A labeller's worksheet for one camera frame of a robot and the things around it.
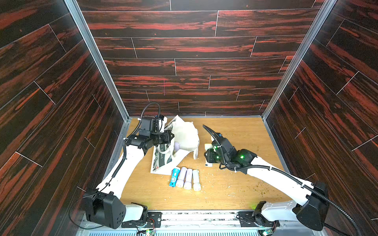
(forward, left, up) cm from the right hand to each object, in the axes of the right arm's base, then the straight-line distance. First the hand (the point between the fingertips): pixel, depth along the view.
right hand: (209, 151), depth 79 cm
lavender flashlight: (+10, +20, -11) cm, 24 cm away
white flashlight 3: (-13, +6, -15) cm, 21 cm away
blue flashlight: (-8, +20, -15) cm, 26 cm away
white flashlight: (-12, +16, -16) cm, 26 cm away
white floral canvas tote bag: (-5, +22, 0) cm, 23 cm away
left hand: (+6, +19, +6) cm, 20 cm away
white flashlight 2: (-12, +11, -16) cm, 23 cm away
